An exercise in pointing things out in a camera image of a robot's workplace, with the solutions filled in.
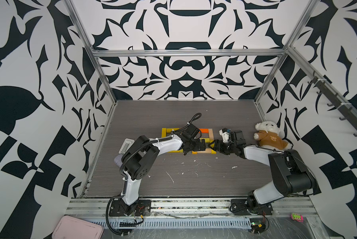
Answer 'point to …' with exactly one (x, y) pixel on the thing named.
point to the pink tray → (69, 227)
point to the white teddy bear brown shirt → (267, 135)
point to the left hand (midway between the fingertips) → (199, 145)
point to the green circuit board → (258, 225)
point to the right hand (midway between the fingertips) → (211, 144)
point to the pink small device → (297, 217)
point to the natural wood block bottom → (205, 152)
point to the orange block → (204, 130)
